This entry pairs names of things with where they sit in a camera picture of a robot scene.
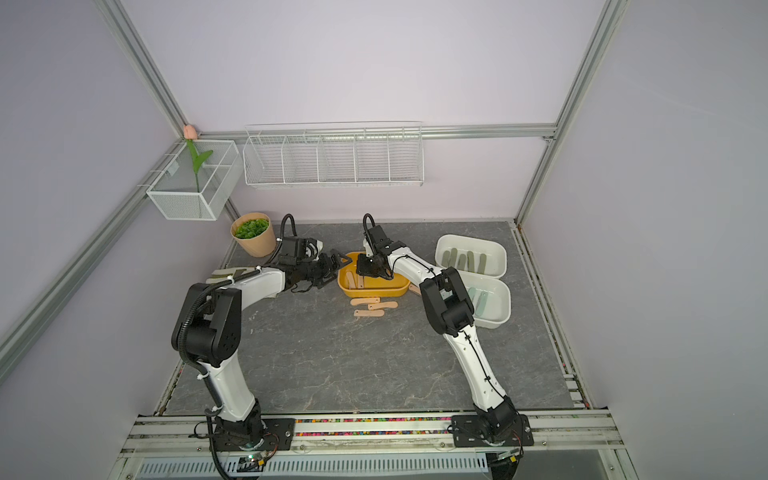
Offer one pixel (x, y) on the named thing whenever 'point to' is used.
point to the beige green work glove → (221, 275)
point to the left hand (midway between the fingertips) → (346, 267)
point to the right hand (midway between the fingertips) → (356, 268)
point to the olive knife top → (482, 264)
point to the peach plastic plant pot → (261, 246)
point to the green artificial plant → (252, 228)
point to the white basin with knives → (496, 262)
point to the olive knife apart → (445, 258)
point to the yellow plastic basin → (373, 287)
